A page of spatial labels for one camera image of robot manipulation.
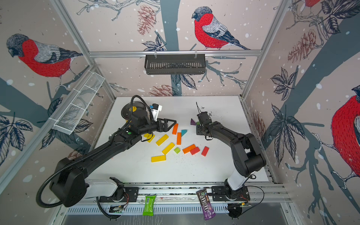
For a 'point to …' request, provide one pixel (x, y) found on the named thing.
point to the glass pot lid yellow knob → (138, 108)
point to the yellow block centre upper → (161, 140)
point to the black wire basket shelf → (175, 65)
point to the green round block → (198, 123)
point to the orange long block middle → (179, 138)
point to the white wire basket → (75, 109)
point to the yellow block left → (151, 137)
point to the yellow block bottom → (158, 158)
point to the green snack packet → (149, 206)
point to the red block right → (205, 151)
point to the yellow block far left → (146, 135)
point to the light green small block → (176, 150)
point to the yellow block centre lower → (168, 148)
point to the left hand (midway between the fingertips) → (173, 119)
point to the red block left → (194, 151)
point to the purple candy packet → (207, 210)
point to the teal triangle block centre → (183, 131)
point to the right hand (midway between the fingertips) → (201, 128)
